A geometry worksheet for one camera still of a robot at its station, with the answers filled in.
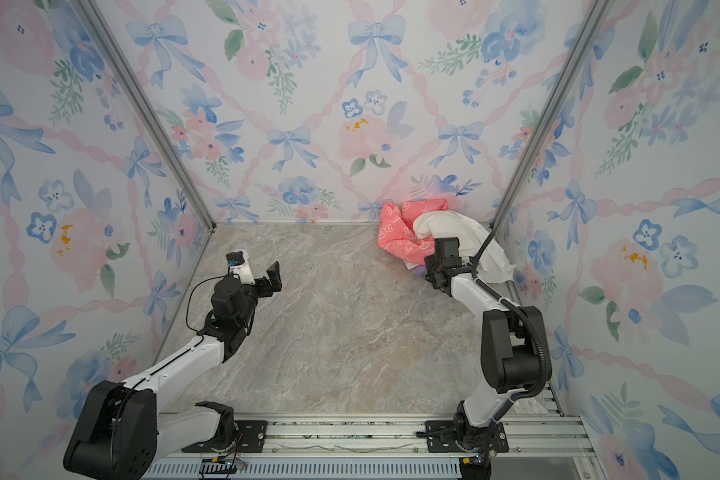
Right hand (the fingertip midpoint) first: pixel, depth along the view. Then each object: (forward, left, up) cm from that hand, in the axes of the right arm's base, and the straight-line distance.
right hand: (428, 259), depth 95 cm
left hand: (-9, +48, +10) cm, 50 cm away
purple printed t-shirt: (-1, +2, -4) cm, 5 cm away
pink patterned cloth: (+17, +9, -5) cm, 20 cm away
